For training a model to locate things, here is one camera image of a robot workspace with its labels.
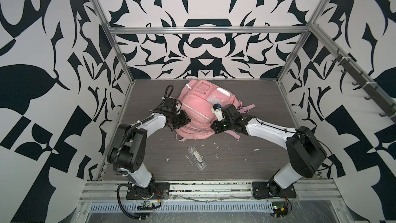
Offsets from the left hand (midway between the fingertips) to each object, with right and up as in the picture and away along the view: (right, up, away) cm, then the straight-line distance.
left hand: (192, 117), depth 91 cm
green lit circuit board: (+41, -39, -19) cm, 59 cm away
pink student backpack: (+3, +12, +9) cm, 15 cm away
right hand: (+11, -4, -4) cm, 12 cm away
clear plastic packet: (+3, -21, -8) cm, 22 cm away
